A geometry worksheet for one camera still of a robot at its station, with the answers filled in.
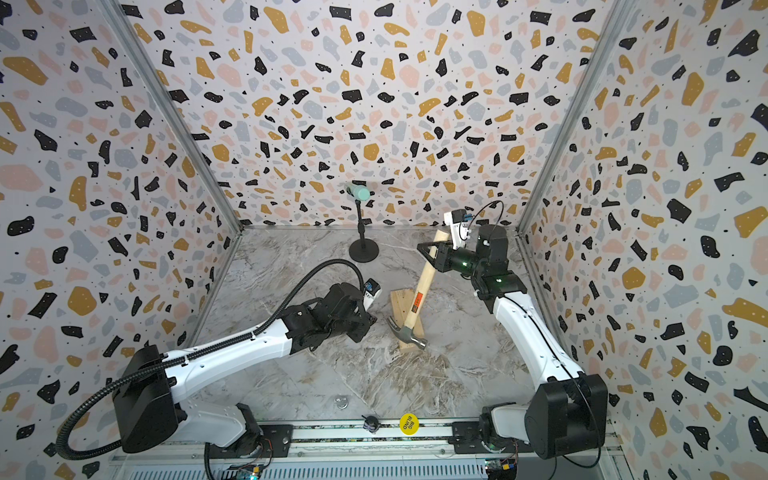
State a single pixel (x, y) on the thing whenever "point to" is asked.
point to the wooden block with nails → (400, 302)
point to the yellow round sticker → (409, 424)
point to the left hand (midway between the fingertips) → (378, 314)
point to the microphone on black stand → (361, 250)
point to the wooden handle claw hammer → (408, 330)
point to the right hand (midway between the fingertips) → (426, 248)
